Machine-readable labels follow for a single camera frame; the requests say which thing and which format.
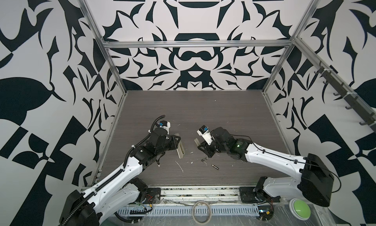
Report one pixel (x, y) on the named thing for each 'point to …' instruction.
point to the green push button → (299, 209)
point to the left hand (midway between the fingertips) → (180, 135)
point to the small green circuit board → (266, 212)
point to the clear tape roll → (193, 214)
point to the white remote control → (180, 149)
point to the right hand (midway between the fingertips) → (200, 145)
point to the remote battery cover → (197, 141)
